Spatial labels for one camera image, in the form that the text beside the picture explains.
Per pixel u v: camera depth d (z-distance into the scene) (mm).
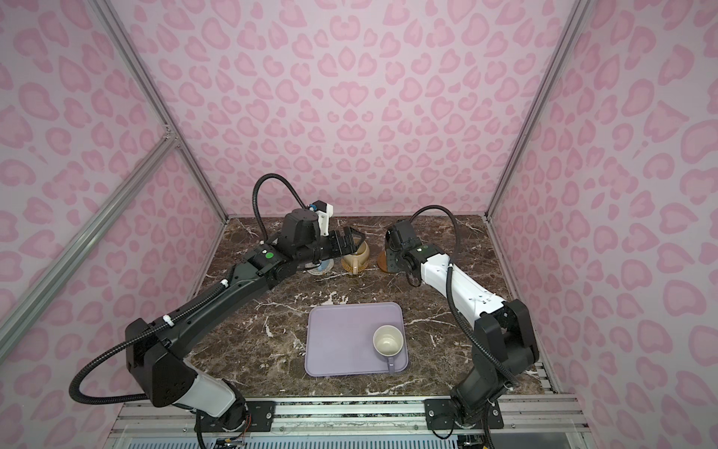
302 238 577
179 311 451
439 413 735
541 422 735
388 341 844
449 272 537
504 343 436
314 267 657
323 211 678
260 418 734
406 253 641
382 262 1038
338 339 878
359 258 952
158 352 403
